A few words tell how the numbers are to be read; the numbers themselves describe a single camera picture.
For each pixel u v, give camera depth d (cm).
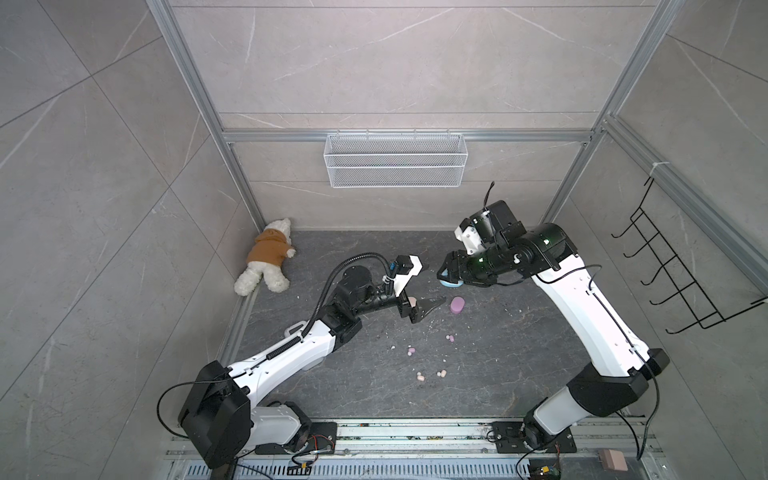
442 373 84
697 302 65
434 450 73
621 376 40
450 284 61
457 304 97
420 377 83
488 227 51
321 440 73
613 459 69
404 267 55
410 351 88
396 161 101
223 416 39
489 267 54
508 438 73
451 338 90
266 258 103
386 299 61
